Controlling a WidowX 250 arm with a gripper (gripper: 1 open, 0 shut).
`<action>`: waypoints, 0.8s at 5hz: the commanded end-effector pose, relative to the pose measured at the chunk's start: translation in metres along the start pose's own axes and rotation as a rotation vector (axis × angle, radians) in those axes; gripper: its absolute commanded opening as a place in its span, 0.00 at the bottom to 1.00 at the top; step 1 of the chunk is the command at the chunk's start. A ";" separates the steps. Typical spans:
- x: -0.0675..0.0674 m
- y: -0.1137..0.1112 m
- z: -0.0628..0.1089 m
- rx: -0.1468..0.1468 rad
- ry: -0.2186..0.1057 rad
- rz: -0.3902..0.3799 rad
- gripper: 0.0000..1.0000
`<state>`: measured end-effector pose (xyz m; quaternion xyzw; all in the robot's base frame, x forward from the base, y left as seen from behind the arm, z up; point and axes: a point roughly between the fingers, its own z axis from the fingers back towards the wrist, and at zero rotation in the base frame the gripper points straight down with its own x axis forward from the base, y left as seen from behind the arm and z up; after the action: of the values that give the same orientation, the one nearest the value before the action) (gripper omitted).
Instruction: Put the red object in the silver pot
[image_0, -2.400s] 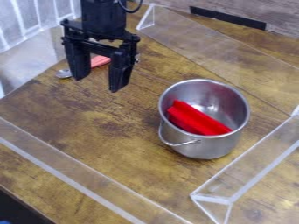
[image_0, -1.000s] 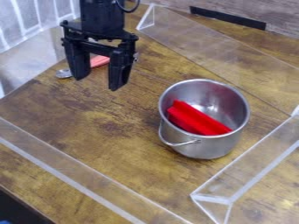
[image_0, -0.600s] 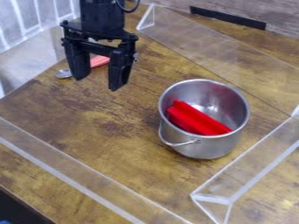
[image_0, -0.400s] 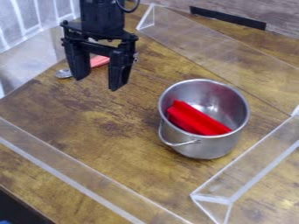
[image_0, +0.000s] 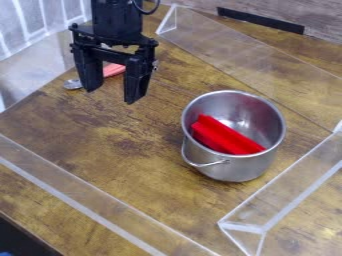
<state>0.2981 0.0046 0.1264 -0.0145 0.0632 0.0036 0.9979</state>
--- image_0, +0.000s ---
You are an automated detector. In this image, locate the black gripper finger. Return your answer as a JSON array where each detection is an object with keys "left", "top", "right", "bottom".
[
  {"left": 71, "top": 43, "right": 104, "bottom": 92},
  {"left": 124, "top": 56, "right": 154, "bottom": 104}
]

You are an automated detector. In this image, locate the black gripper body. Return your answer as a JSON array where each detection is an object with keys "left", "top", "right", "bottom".
[{"left": 70, "top": 0, "right": 160, "bottom": 64}]

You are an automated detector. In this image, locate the silver metal pot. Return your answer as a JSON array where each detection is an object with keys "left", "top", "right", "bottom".
[{"left": 182, "top": 90, "right": 286, "bottom": 182}]

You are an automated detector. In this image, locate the clear acrylic barrier left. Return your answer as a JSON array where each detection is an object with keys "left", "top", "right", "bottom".
[{"left": 0, "top": 31, "right": 74, "bottom": 113}]

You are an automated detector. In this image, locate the red block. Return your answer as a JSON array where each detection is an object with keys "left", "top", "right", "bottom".
[{"left": 191, "top": 114, "right": 266, "bottom": 155}]

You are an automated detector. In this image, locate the clear acrylic barrier front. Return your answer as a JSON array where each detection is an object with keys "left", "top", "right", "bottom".
[{"left": 0, "top": 134, "right": 219, "bottom": 256}]

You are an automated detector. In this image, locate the clear acrylic barrier right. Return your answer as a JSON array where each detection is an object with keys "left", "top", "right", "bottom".
[{"left": 218, "top": 120, "right": 342, "bottom": 256}]

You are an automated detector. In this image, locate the spoon with pink handle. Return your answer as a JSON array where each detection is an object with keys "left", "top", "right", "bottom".
[{"left": 64, "top": 64, "right": 126, "bottom": 90}]

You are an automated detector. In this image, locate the black cable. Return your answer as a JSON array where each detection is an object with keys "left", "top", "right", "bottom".
[{"left": 132, "top": 0, "right": 163, "bottom": 16}]

